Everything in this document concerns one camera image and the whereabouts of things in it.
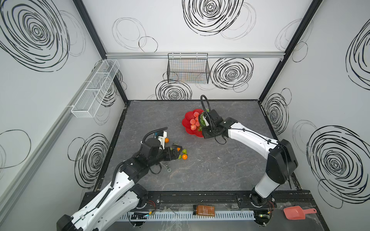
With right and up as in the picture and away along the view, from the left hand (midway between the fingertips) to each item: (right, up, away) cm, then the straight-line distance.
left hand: (176, 148), depth 73 cm
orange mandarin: (-8, 0, +22) cm, 23 cm away
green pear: (+4, -6, +17) cm, 19 cm away
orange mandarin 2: (+4, -9, +13) cm, 16 cm away
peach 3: (+10, +8, +27) cm, 30 cm away
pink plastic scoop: (+59, -31, -4) cm, 67 cm away
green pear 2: (+2, -3, -6) cm, 7 cm away
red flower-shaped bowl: (+5, +12, +29) cm, 31 cm away
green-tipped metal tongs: (-6, -15, +11) cm, 19 cm away
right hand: (+16, +7, +13) cm, 22 cm away
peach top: (+9, +13, +26) cm, 30 cm away
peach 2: (+13, +11, +28) cm, 33 cm away
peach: (+13, +14, +29) cm, 34 cm away
